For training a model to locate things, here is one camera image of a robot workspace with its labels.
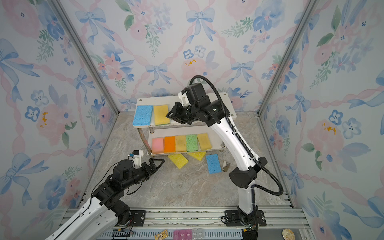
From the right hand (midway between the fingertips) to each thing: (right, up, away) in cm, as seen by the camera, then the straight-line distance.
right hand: (167, 115), depth 65 cm
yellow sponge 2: (+14, -23, +30) cm, 40 cm away
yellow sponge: (+3, -26, +28) cm, 38 cm away
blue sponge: (+24, -28, +27) cm, 45 cm away
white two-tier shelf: (-11, -11, +33) cm, 37 cm away
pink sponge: (-11, -16, +26) cm, 32 cm away
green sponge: (+10, -14, +28) cm, 33 cm away
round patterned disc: (+56, -56, +5) cm, 79 cm away
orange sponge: (-4, -16, +27) cm, 31 cm away
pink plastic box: (+6, -55, +4) cm, 55 cm away
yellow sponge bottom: (+3, -15, +27) cm, 31 cm away
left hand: (-4, -23, +8) cm, 25 cm away
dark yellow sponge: (+18, -14, +29) cm, 37 cm away
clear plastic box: (+13, -55, +4) cm, 56 cm away
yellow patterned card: (-3, -55, +4) cm, 55 cm away
